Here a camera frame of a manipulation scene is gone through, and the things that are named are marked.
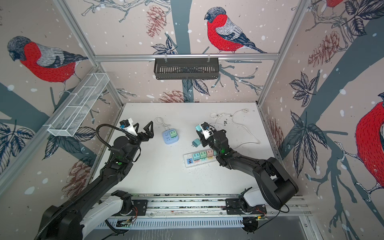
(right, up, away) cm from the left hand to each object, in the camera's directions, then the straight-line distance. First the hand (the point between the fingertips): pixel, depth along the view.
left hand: (144, 122), depth 75 cm
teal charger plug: (+27, -14, +20) cm, 36 cm away
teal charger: (+28, -4, +8) cm, 30 cm away
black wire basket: (+20, +38, +31) cm, 53 cm away
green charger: (+31, -19, +10) cm, 38 cm away
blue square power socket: (+8, -13, +22) cm, 27 cm away
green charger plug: (+12, -8, +20) cm, 24 cm away
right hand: (+29, -5, +10) cm, 31 cm away
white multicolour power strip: (+22, -24, +12) cm, 35 cm away
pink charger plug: (+35, -18, +10) cm, 41 cm away
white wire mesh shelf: (-36, +7, +1) cm, 36 cm away
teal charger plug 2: (+27, -20, +9) cm, 35 cm away
